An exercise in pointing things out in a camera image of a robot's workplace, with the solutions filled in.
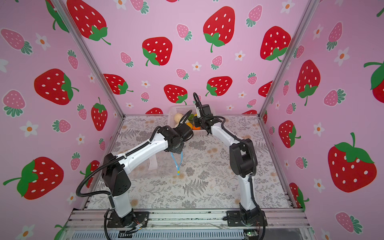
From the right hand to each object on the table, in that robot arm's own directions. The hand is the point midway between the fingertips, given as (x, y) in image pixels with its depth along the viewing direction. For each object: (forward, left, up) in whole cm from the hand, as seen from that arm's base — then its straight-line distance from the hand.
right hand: (197, 117), depth 97 cm
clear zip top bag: (-29, +16, -18) cm, 38 cm away
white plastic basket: (+15, +13, -8) cm, 22 cm away
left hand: (-24, +9, -2) cm, 26 cm away
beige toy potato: (+10, +17, -11) cm, 23 cm away
